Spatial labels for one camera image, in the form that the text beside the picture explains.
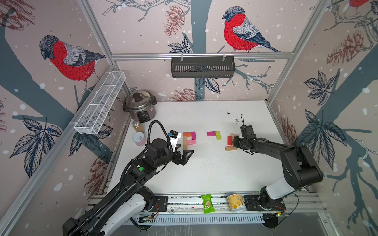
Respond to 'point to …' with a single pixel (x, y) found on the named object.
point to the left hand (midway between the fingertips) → (188, 146)
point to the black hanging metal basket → (204, 67)
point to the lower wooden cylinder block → (231, 148)
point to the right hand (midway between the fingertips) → (234, 139)
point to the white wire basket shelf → (90, 119)
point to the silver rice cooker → (141, 105)
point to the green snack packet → (207, 204)
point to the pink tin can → (140, 138)
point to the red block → (230, 140)
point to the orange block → (187, 134)
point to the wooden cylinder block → (233, 135)
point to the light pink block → (190, 142)
